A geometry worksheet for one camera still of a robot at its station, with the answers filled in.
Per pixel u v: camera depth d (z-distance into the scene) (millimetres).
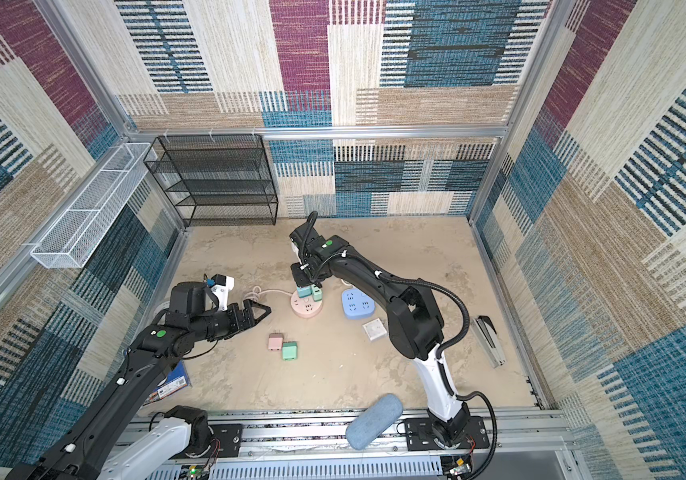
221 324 657
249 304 691
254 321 683
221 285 714
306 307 940
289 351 856
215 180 1091
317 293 917
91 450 409
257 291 987
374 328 892
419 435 731
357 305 940
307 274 779
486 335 886
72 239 713
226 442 731
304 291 938
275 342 875
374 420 742
